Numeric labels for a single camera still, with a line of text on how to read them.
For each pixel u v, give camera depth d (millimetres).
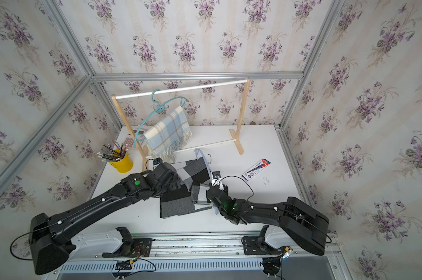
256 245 735
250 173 956
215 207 651
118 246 606
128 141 1108
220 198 616
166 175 575
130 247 666
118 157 925
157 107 1159
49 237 382
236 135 1097
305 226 416
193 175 943
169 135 897
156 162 686
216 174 727
